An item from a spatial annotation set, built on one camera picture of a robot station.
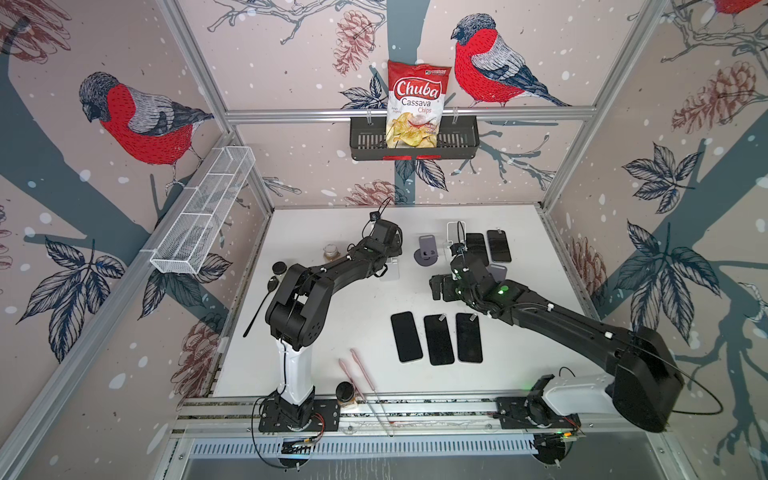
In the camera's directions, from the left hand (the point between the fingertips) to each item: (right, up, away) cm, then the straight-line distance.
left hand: (388, 240), depth 97 cm
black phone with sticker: (+15, -30, -9) cm, 35 cm away
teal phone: (+43, -3, +17) cm, 46 cm away
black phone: (+32, -3, +9) cm, 33 cm away
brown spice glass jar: (-18, -4, -3) cm, 19 cm away
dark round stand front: (+35, -10, -7) cm, 36 cm away
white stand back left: (+1, -11, +2) cm, 12 cm away
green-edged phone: (+6, -29, -9) cm, 31 cm away
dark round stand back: (+14, -5, +4) cm, 15 cm away
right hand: (+15, -13, -13) cm, 23 cm away
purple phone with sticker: (+24, -29, -11) cm, 39 cm away
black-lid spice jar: (-35, -9, -2) cm, 37 cm away
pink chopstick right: (-4, -39, -18) cm, 43 cm away
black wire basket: (+23, +34, -2) cm, 41 cm away
